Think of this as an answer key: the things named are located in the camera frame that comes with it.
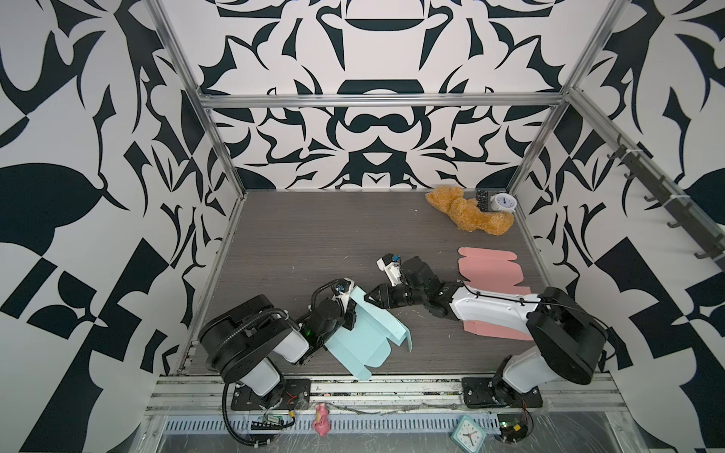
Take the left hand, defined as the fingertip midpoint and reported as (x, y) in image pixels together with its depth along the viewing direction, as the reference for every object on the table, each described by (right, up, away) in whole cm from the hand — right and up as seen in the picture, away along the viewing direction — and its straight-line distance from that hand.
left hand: (356, 292), depth 88 cm
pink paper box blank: (+45, +6, +8) cm, 46 cm away
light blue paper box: (+4, -13, -5) cm, 15 cm away
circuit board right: (+39, -29, -17) cm, 52 cm away
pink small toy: (-8, -26, -21) cm, 34 cm away
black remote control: (+50, +31, +28) cm, 65 cm away
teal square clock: (+27, -28, -21) cm, 44 cm away
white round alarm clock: (+58, +30, +26) cm, 70 cm away
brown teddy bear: (+38, +25, +14) cm, 48 cm away
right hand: (+3, 0, -8) cm, 8 cm away
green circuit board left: (-21, -27, -19) cm, 39 cm away
